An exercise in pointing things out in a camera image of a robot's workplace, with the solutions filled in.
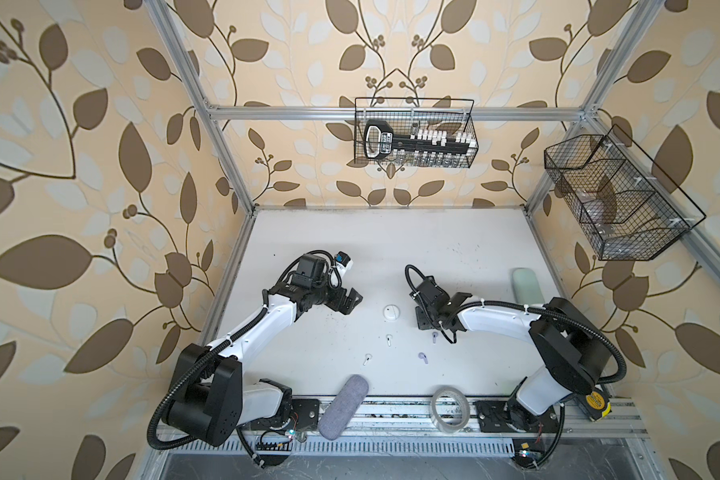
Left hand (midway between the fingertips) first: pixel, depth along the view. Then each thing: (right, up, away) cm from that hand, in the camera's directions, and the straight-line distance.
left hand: (350, 288), depth 85 cm
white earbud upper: (+11, -15, +2) cm, 19 cm away
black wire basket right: (+70, +23, -11) cm, 75 cm away
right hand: (+24, -10, +6) cm, 27 cm away
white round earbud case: (+12, -9, +6) cm, 16 cm away
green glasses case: (+57, -2, +12) cm, 58 cm away
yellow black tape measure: (+63, -27, -11) cm, 70 cm away
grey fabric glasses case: (-1, -27, -12) cm, 30 cm away
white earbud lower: (+5, -19, -1) cm, 20 cm away
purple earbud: (+25, -14, +3) cm, 29 cm away
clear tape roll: (+23, -31, -14) cm, 41 cm away
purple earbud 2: (+20, -19, -1) cm, 28 cm away
